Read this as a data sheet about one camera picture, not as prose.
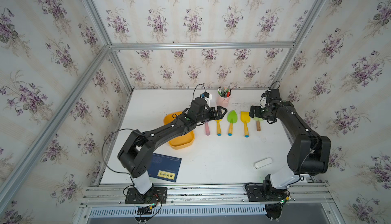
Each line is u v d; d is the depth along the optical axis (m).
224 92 1.03
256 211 0.70
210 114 0.72
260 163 0.81
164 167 0.82
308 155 0.44
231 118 1.04
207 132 0.93
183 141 0.90
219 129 0.96
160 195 0.73
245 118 1.02
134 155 0.45
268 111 0.75
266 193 0.67
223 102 1.04
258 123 0.98
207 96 0.76
